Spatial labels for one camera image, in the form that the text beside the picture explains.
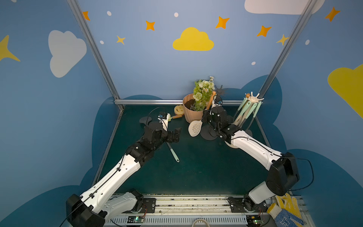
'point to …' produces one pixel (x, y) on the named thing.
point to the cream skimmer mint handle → (243, 111)
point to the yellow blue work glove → (286, 212)
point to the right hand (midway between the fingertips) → (207, 109)
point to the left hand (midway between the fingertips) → (176, 126)
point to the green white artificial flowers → (203, 92)
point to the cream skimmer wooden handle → (194, 127)
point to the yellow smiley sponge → (179, 109)
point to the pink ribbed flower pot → (191, 115)
